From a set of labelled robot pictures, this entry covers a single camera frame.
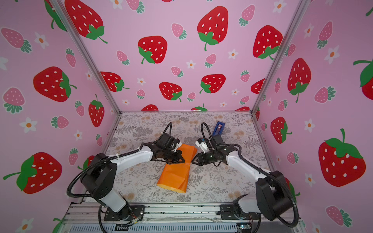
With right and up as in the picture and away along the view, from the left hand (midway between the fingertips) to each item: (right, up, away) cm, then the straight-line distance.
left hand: (186, 161), depth 84 cm
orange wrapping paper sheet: (-6, -6, -6) cm, 11 cm away
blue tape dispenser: (+22, +19, +18) cm, 34 cm away
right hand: (+4, 0, -4) cm, 6 cm away
